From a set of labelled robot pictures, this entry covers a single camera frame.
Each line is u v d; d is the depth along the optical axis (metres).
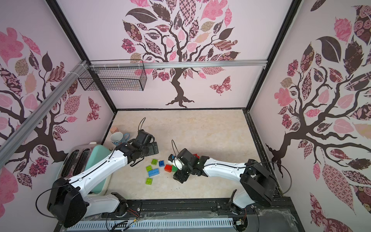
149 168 0.88
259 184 0.43
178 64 0.93
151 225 0.70
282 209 0.74
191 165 0.63
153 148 0.74
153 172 0.85
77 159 0.73
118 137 0.94
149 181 0.82
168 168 0.86
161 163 0.89
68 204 0.39
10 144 0.50
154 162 0.90
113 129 0.95
